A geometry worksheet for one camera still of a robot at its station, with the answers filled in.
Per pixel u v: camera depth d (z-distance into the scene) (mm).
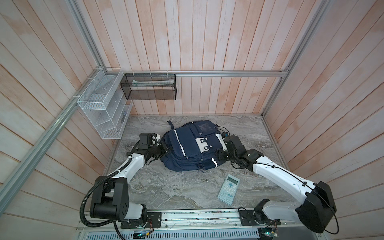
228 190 817
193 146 890
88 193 390
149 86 1036
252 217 723
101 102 686
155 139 815
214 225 729
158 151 765
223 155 731
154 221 730
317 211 393
